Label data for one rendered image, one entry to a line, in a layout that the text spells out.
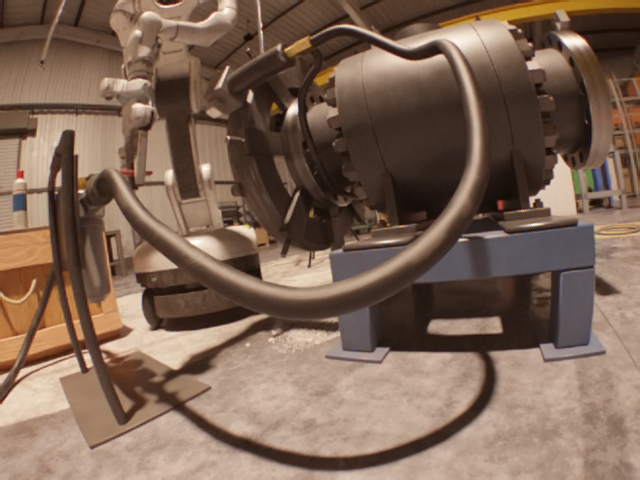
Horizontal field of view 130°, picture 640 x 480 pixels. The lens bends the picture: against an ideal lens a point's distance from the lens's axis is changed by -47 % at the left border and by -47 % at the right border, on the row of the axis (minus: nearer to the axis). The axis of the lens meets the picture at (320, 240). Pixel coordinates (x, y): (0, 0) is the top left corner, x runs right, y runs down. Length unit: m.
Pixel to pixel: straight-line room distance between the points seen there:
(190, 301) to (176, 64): 0.92
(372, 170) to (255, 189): 0.33
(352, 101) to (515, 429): 0.76
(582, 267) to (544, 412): 0.27
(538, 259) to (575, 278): 0.09
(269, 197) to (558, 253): 0.73
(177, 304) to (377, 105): 0.91
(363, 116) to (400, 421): 0.66
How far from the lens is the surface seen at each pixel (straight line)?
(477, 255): 0.55
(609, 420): 0.49
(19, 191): 1.23
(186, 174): 1.30
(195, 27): 0.92
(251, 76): 0.81
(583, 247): 0.59
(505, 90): 0.71
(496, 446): 0.42
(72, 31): 11.70
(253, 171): 0.82
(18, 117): 9.65
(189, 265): 0.29
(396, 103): 0.72
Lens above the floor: 0.30
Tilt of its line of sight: 2 degrees down
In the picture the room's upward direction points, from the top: 9 degrees counter-clockwise
